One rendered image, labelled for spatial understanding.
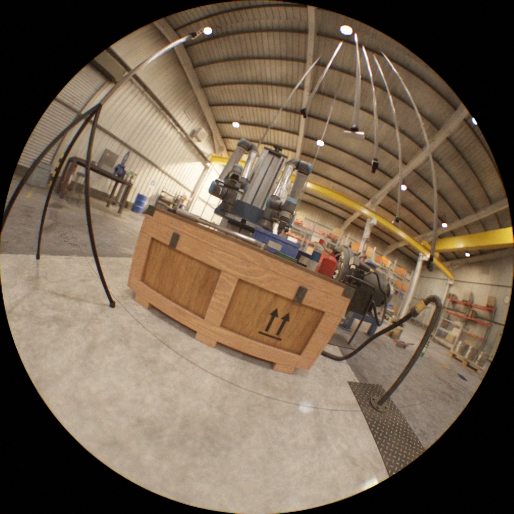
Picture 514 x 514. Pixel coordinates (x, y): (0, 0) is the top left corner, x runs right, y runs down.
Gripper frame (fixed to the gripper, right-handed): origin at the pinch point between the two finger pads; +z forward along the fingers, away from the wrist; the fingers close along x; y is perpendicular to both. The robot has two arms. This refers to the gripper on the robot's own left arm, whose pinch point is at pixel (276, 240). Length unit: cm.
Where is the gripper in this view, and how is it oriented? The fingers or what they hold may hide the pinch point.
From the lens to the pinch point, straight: 113.2
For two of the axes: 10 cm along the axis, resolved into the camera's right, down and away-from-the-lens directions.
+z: -3.8, 9.2, 0.4
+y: 9.2, 3.8, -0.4
